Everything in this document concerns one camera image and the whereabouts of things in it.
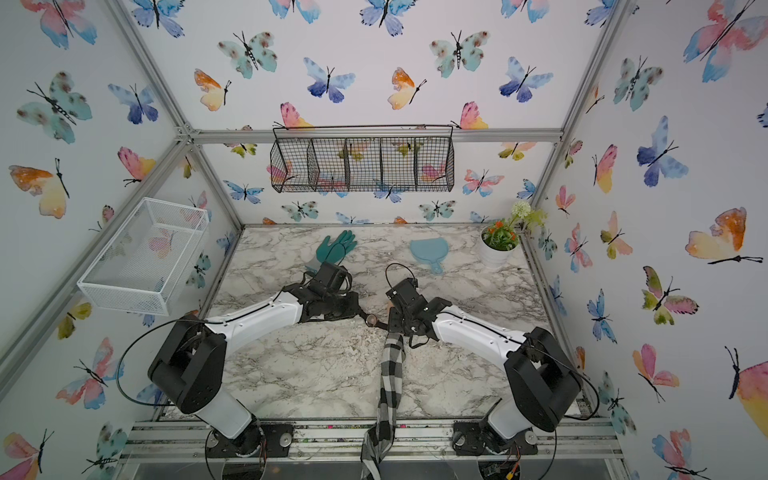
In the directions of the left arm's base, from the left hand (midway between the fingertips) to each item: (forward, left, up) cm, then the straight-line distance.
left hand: (365, 307), depth 88 cm
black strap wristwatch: (0, -1, -8) cm, 8 cm away
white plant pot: (+19, -43, -2) cm, 47 cm away
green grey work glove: (+27, +14, -7) cm, 31 cm away
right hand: (-4, -10, 0) cm, 11 cm away
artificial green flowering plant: (+20, -43, +8) cm, 48 cm away
